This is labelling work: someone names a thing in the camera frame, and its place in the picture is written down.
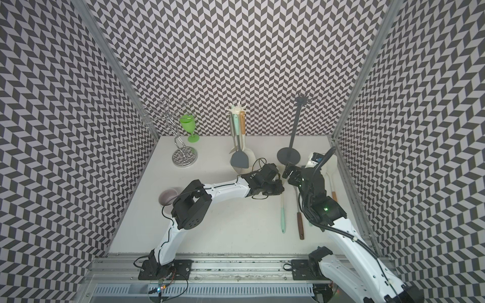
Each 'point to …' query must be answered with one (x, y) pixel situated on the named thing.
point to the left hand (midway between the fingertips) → (284, 191)
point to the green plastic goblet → (188, 121)
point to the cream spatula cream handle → (232, 122)
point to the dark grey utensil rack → (290, 156)
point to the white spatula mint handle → (283, 218)
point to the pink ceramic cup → (167, 197)
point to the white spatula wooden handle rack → (251, 158)
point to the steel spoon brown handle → (300, 220)
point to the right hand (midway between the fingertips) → (297, 169)
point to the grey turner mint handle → (239, 158)
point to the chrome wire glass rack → (183, 156)
